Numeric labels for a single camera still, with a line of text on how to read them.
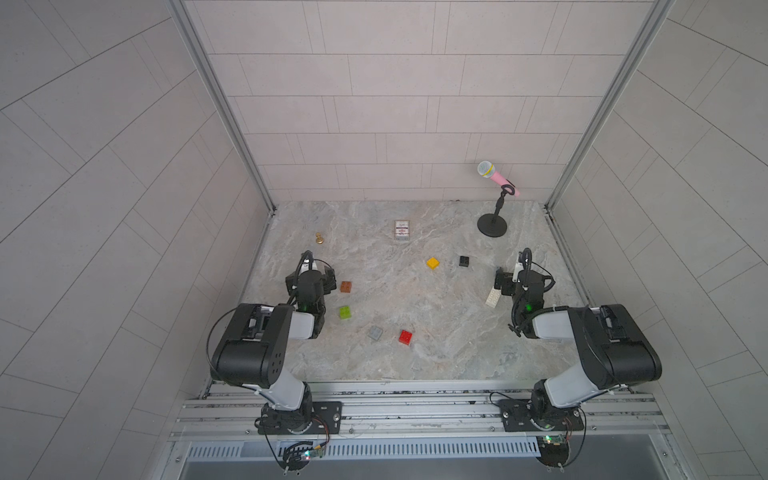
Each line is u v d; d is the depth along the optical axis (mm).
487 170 913
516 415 720
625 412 726
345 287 917
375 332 831
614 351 451
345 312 875
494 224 1110
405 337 828
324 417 707
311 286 694
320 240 1051
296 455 689
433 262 991
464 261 991
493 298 908
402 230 1082
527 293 711
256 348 448
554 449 685
